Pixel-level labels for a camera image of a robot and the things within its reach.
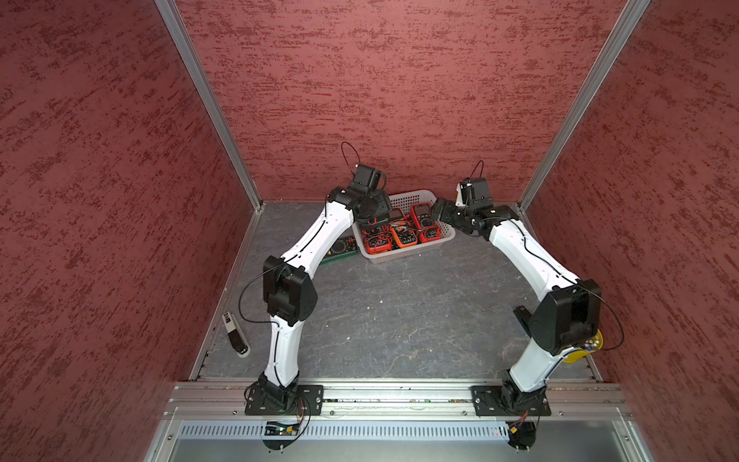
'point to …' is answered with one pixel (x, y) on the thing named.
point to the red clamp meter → (429, 229)
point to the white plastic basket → (404, 201)
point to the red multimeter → (378, 241)
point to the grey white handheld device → (236, 335)
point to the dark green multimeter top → (342, 246)
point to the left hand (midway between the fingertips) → (380, 211)
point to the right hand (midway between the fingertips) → (441, 218)
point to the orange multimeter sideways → (404, 233)
